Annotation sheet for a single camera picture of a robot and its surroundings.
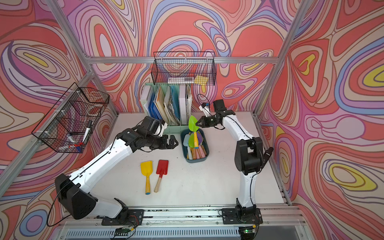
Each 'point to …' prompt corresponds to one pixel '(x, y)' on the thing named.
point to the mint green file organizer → (171, 102)
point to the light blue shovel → (186, 143)
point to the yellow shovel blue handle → (147, 168)
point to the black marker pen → (89, 125)
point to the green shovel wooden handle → (191, 142)
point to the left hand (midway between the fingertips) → (173, 144)
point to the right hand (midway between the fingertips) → (198, 127)
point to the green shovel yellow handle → (192, 123)
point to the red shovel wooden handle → (162, 169)
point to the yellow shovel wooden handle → (203, 149)
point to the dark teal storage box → (185, 149)
